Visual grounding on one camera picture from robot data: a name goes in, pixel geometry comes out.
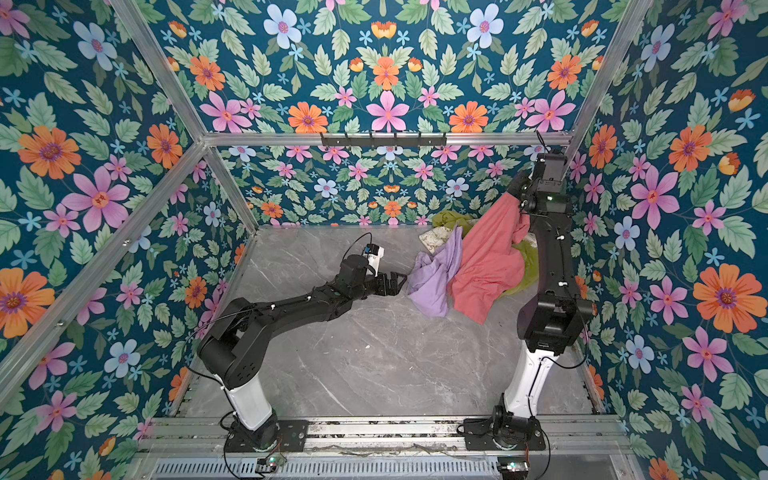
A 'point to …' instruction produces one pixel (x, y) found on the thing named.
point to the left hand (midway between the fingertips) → (401, 269)
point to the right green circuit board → (513, 467)
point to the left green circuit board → (272, 463)
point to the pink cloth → (490, 263)
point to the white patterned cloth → (435, 238)
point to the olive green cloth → (450, 218)
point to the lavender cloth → (428, 287)
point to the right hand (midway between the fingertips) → (522, 176)
